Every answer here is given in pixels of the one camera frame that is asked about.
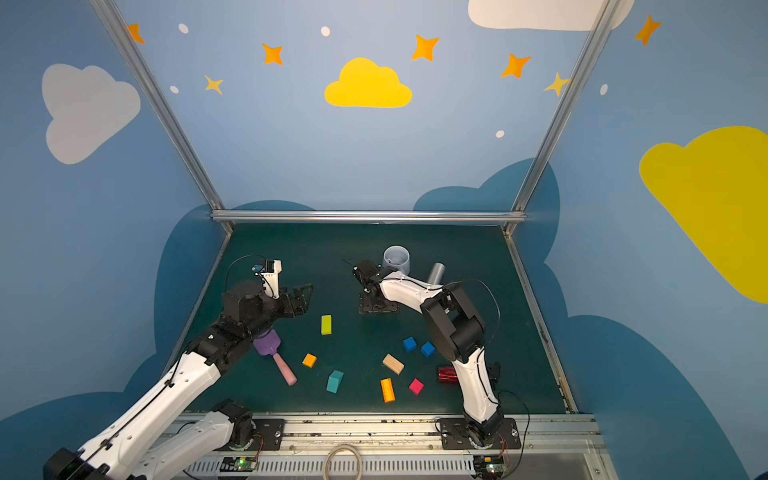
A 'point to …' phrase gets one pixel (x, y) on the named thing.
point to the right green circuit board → (488, 467)
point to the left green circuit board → (238, 464)
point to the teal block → (334, 381)
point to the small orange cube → (309, 360)
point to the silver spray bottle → (437, 273)
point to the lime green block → (327, 324)
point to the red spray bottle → (447, 375)
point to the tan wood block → (393, 363)
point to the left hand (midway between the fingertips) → (305, 287)
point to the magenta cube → (416, 386)
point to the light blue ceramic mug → (397, 257)
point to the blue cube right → (428, 349)
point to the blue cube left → (410, 344)
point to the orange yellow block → (388, 390)
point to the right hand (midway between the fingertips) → (379, 304)
